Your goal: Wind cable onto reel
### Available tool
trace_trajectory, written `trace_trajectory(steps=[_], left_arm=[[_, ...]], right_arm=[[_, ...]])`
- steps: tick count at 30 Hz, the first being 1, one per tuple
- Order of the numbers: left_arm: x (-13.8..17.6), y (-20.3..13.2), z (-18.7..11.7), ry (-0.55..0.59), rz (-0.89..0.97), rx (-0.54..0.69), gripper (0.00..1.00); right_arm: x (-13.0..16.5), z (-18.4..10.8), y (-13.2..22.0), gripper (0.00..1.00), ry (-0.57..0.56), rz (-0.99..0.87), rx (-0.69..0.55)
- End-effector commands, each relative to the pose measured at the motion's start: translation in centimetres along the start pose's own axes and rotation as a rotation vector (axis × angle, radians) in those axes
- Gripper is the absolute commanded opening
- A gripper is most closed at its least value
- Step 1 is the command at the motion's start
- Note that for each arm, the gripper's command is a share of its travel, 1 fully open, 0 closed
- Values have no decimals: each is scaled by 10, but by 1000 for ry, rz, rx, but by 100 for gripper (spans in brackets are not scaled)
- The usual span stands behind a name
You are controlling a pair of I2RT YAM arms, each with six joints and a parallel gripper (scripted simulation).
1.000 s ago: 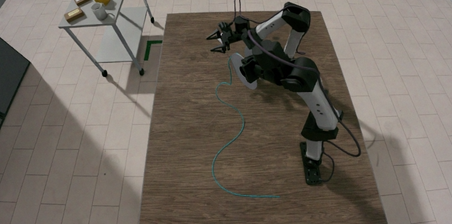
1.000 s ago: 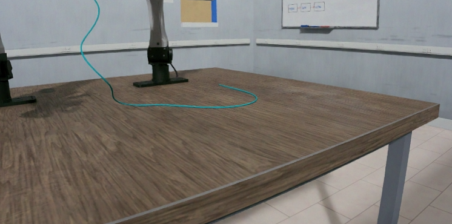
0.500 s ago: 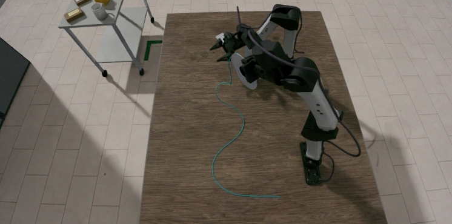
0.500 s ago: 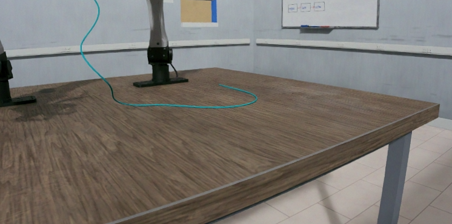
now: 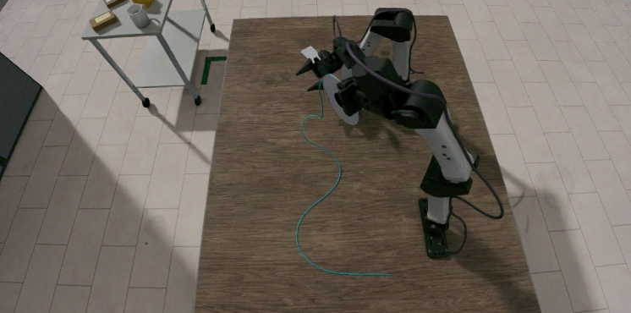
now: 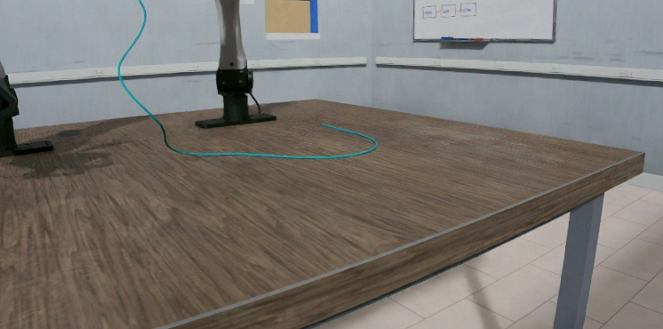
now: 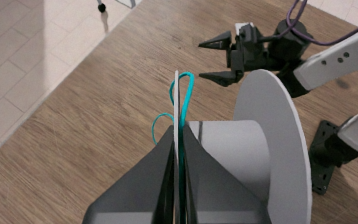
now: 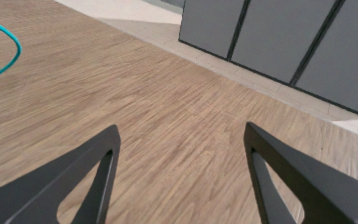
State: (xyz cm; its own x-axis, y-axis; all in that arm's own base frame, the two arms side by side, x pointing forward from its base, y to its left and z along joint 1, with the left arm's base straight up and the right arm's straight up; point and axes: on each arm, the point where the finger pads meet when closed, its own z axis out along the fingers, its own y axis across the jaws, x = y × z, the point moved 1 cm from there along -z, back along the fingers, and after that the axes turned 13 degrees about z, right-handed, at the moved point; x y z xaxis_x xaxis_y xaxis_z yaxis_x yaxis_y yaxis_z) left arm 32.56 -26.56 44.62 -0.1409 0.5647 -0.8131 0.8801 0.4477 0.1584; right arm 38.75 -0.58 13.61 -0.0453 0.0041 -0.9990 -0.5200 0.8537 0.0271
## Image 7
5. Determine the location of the grey cable reel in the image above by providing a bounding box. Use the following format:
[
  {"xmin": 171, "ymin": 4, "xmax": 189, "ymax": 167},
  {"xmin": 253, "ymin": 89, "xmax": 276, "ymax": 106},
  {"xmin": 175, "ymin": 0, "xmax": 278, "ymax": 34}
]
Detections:
[{"xmin": 174, "ymin": 69, "xmax": 312, "ymax": 224}]

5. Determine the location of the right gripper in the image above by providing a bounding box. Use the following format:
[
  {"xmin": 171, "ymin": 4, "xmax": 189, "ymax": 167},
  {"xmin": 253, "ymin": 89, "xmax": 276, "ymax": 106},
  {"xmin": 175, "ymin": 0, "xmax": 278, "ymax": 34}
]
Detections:
[{"xmin": 198, "ymin": 26, "xmax": 267, "ymax": 87}]

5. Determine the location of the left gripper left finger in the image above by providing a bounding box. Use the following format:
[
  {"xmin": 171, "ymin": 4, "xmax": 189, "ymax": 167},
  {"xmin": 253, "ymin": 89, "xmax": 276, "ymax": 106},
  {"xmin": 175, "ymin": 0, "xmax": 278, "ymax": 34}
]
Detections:
[{"xmin": 81, "ymin": 125, "xmax": 174, "ymax": 224}]

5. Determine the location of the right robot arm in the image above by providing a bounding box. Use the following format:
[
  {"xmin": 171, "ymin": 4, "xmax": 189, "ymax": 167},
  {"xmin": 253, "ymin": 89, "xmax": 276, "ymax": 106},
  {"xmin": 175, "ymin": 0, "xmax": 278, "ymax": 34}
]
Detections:
[{"xmin": 239, "ymin": 21, "xmax": 358, "ymax": 195}]

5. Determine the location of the teal cable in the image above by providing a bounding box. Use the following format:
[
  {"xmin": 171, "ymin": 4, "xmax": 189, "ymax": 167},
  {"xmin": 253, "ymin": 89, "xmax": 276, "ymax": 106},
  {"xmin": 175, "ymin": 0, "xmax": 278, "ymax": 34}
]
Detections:
[{"xmin": 152, "ymin": 72, "xmax": 194, "ymax": 224}]

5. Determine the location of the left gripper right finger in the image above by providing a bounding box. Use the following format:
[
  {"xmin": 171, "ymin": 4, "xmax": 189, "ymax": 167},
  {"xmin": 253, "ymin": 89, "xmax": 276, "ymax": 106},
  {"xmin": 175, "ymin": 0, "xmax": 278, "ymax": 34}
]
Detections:
[{"xmin": 183, "ymin": 124, "xmax": 272, "ymax": 224}]

